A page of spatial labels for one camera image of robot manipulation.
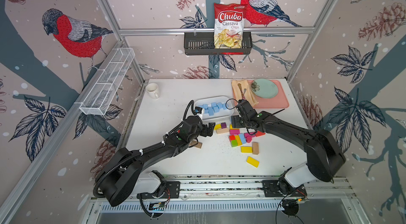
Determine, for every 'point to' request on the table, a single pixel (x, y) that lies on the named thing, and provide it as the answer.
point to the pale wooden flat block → (222, 130)
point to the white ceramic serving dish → (213, 106)
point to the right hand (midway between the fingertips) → (237, 119)
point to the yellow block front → (252, 161)
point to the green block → (234, 143)
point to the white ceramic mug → (153, 91)
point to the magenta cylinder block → (248, 139)
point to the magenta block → (234, 131)
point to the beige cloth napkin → (249, 95)
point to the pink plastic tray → (234, 99)
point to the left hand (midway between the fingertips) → (211, 119)
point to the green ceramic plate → (264, 88)
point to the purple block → (223, 125)
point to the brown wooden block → (195, 141)
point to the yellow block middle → (246, 149)
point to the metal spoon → (243, 92)
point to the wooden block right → (255, 148)
